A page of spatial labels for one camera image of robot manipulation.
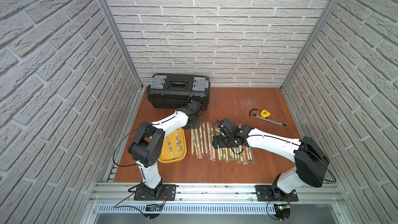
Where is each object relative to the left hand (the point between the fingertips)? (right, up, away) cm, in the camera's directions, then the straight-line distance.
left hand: (195, 122), depth 93 cm
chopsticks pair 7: (+21, -18, -8) cm, 28 cm away
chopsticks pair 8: (+19, -17, -7) cm, 26 cm away
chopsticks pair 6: (+23, -18, -8) cm, 31 cm away
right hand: (+15, -11, -9) cm, 20 cm away
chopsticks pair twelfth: (+4, -10, -1) cm, 11 cm away
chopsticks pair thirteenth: (+1, -11, -3) cm, 12 cm away
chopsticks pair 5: (+26, -19, -8) cm, 33 cm away
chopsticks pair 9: (+15, -17, -7) cm, 24 cm away
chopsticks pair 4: (+28, -18, -8) cm, 35 cm away
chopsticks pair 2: (+11, -16, -6) cm, 20 cm away
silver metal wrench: (+57, -2, +4) cm, 57 cm away
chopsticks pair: (+9, -17, -6) cm, 20 cm away
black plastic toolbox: (-12, +20, +2) cm, 24 cm away
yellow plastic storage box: (-12, -19, -14) cm, 26 cm away
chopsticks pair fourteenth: (-2, -14, -5) cm, 15 cm away
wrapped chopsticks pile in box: (-13, -14, -4) cm, 19 cm away
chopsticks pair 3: (+31, -19, -8) cm, 38 cm away
